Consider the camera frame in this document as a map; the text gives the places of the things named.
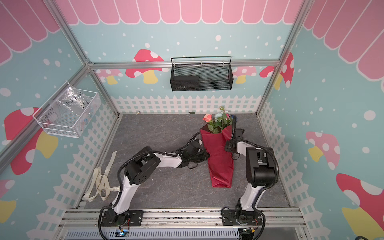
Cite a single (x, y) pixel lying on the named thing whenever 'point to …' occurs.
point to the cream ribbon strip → (101, 184)
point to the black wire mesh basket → (204, 73)
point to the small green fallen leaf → (191, 112)
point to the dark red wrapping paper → (221, 160)
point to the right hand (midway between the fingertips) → (206, 126)
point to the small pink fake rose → (228, 116)
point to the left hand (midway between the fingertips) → (179, 160)
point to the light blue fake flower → (220, 122)
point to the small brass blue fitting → (138, 112)
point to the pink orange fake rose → (207, 117)
